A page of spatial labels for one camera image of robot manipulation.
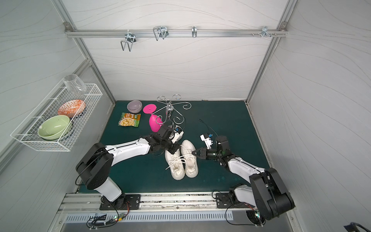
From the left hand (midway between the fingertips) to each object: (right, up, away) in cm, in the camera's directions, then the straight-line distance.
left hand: (180, 146), depth 87 cm
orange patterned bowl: (-54, +23, -15) cm, 60 cm away
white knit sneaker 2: (+6, -8, -5) cm, 11 cm away
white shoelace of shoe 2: (+4, -5, -3) cm, 7 cm away
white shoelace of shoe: (-4, -7, -6) cm, 10 cm away
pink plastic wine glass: (-15, +15, -1) cm, 21 cm away
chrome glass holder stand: (-5, +23, -8) cm, 25 cm away
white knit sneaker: (-3, -8, -5) cm, 10 cm away
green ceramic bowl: (-54, +14, -24) cm, 61 cm away
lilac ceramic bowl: (-38, +26, +26) cm, 53 cm away
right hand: (+8, -2, -5) cm, 9 cm away
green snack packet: (-41, +16, +20) cm, 48 cm away
